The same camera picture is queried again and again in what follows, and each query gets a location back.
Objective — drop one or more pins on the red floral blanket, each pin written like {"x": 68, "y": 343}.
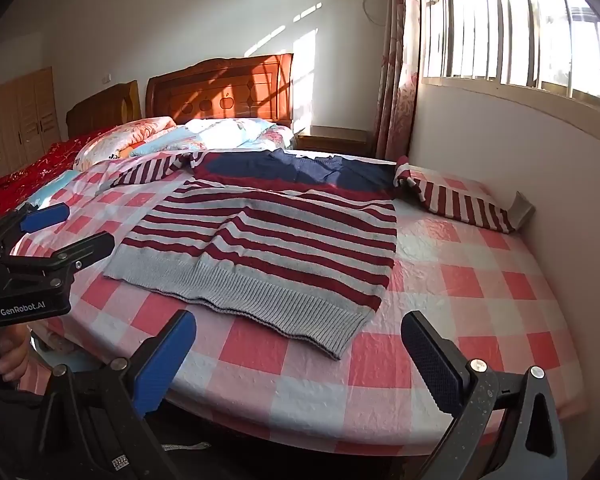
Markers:
{"x": 25, "y": 175}

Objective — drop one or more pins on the large carved wooden headboard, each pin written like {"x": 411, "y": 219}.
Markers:
{"x": 220, "y": 95}

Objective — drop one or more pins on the small dark wooden headboard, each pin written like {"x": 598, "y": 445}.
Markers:
{"x": 100, "y": 110}

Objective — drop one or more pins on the red grey striped sweater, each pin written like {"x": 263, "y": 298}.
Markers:
{"x": 280, "y": 240}

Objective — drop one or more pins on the grey flat object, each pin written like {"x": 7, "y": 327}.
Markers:
{"x": 522, "y": 210}

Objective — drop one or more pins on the barred window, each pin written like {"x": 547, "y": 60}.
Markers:
{"x": 505, "y": 20}

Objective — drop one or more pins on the wooden nightstand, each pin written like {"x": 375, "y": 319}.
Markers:
{"x": 330, "y": 140}

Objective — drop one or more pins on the light blue quilt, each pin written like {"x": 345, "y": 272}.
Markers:
{"x": 230, "y": 135}

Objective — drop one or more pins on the bed with pink checked sheet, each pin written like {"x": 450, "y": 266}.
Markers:
{"x": 480, "y": 285}

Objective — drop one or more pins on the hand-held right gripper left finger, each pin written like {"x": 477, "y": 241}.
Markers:
{"x": 162, "y": 362}

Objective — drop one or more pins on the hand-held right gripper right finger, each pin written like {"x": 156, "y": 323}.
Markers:
{"x": 432, "y": 365}

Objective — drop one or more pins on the person's left hand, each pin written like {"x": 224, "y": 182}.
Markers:
{"x": 12, "y": 355}

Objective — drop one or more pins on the floral pillow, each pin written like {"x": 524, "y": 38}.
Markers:
{"x": 125, "y": 137}

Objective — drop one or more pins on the pink floral curtain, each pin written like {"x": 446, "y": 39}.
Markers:
{"x": 397, "y": 85}

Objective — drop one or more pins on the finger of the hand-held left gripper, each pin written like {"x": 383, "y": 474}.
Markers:
{"x": 47, "y": 217}
{"x": 80, "y": 255}

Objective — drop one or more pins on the light wooden wardrobe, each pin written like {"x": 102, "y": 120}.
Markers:
{"x": 25, "y": 115}

